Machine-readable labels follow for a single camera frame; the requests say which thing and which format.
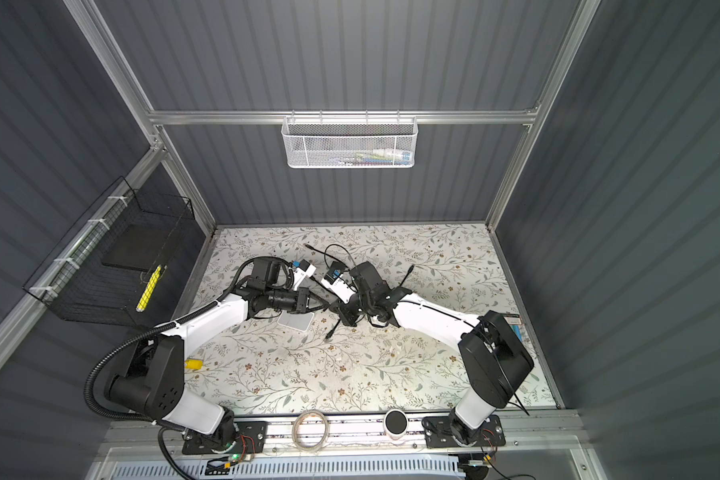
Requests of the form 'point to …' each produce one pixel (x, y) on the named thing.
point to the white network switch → (298, 321)
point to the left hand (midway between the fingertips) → (328, 306)
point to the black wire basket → (74, 284)
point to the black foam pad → (137, 247)
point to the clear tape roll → (295, 433)
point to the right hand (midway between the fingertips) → (335, 308)
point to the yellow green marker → (148, 291)
